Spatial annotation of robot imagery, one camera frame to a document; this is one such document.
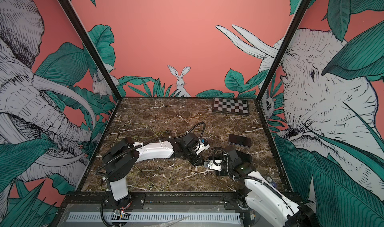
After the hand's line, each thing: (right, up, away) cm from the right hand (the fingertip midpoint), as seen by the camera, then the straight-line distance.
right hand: (215, 156), depth 84 cm
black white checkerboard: (+22, +30, +29) cm, 47 cm away
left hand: (-6, -2, -3) cm, 7 cm away
